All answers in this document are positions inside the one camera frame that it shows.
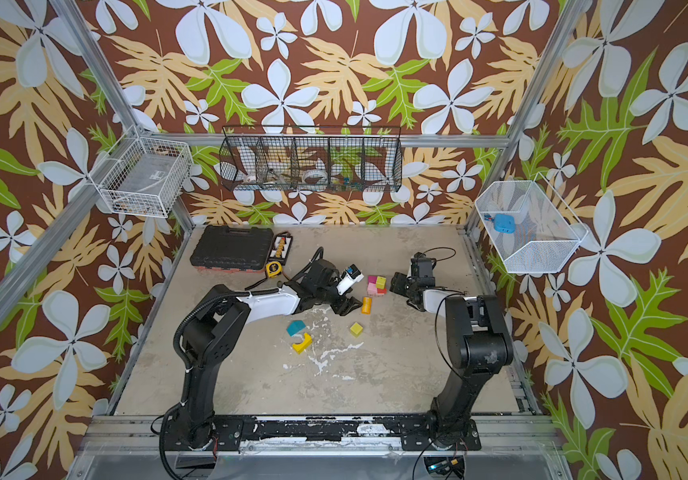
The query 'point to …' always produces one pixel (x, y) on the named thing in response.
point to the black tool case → (225, 249)
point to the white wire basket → (142, 176)
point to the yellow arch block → (304, 345)
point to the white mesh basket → (530, 228)
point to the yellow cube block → (356, 329)
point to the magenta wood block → (371, 279)
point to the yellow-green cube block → (381, 282)
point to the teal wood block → (295, 327)
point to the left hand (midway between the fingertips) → (356, 291)
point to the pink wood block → (371, 288)
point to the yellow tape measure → (273, 269)
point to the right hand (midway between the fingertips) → (398, 280)
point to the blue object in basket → (503, 223)
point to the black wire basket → (312, 158)
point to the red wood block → (381, 291)
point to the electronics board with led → (445, 464)
